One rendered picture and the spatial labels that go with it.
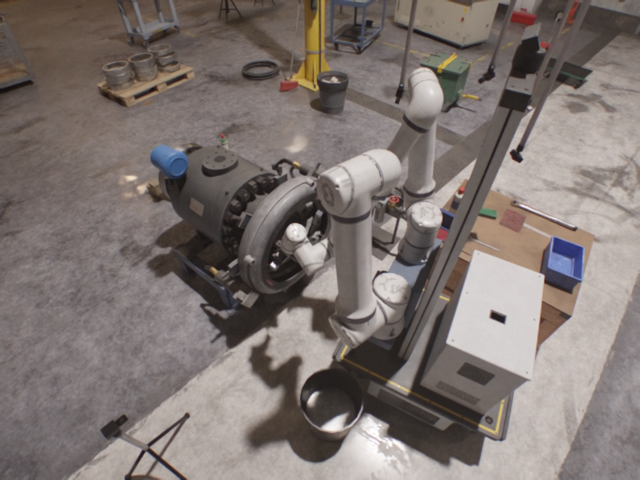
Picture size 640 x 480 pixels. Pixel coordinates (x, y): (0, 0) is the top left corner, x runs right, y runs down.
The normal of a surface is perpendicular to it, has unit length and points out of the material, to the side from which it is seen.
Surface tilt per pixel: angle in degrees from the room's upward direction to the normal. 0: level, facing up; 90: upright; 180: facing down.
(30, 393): 0
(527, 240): 0
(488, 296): 0
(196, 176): 31
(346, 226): 83
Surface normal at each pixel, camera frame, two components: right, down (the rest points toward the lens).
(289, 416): 0.00, -0.67
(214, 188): -0.32, -0.28
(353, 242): 0.03, 0.64
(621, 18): -0.71, 0.52
